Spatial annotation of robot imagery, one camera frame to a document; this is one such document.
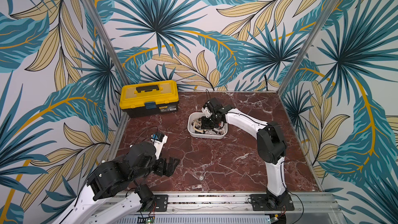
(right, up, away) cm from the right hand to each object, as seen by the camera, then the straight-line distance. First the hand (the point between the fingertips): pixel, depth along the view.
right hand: (201, 126), depth 92 cm
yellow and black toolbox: (-35, +17, +2) cm, 39 cm away
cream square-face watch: (-3, +1, +1) cm, 3 cm away
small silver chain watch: (0, -26, -12) cm, 28 cm away
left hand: (-13, -11, -29) cm, 34 cm away
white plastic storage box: (-4, -3, +2) cm, 5 cm away
